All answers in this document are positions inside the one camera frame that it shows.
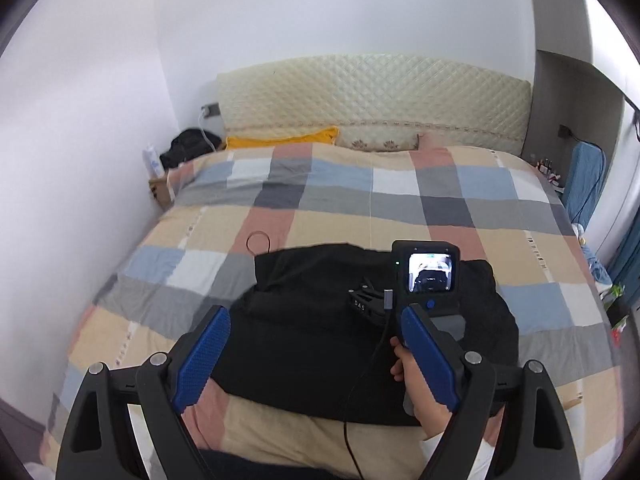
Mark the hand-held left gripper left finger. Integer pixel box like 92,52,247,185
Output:
55,304,232,480

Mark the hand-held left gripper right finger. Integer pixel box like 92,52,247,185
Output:
400,304,576,480

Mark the black puffer jacket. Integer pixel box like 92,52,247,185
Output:
210,242,520,427

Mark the person's right hand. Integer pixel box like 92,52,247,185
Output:
389,335,453,438

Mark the plaid duvet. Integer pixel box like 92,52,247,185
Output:
42,142,626,480

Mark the cream floral pillow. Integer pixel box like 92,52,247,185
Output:
336,127,426,153

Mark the row of small bottles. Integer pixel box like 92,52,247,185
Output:
536,156,563,184

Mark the yellow pillow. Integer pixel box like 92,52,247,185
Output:
221,126,340,151

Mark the light blue cloth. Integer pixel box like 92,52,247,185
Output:
580,242,612,283

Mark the cream quilted headboard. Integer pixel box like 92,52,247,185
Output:
216,55,532,157

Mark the cardboard box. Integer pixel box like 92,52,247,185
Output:
148,176,173,212

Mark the blue quilted cloth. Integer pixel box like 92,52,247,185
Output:
561,141,608,223

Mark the green plastic bag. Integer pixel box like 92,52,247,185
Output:
600,284,626,311

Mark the blue curtain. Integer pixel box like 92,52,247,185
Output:
602,215,640,311

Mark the white spray bottle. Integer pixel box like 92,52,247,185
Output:
142,145,163,179

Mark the grey white wardrobe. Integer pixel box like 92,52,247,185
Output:
520,0,640,241

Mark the black bag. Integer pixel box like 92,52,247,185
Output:
159,128,223,170

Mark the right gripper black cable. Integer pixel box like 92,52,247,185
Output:
342,310,396,480

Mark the black hair tie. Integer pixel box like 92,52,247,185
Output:
246,231,271,256

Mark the thin black cable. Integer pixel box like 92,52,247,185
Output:
570,135,603,221

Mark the white charger cable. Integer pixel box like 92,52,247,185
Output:
197,110,221,152

